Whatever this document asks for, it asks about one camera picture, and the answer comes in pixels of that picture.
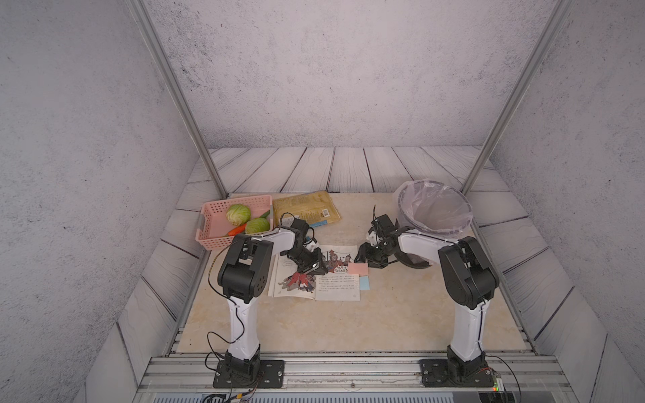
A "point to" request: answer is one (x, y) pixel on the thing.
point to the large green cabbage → (238, 215)
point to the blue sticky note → (364, 283)
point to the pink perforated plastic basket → (222, 219)
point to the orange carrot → (238, 229)
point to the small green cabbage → (258, 225)
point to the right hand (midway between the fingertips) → (359, 261)
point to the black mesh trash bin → (405, 224)
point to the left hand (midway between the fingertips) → (329, 271)
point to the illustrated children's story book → (285, 281)
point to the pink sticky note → (360, 269)
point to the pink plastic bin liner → (434, 206)
